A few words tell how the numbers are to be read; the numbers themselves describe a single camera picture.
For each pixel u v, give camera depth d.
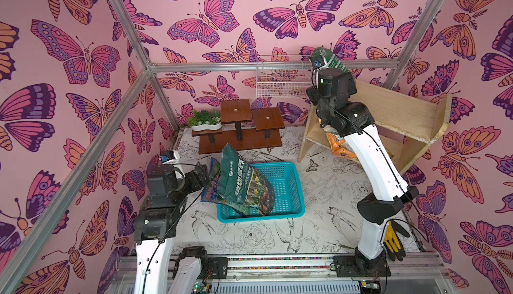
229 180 0.70
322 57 0.66
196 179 0.58
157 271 0.39
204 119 0.95
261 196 0.81
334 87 0.47
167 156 0.56
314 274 0.73
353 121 0.45
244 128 1.22
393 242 0.77
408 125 0.63
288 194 0.92
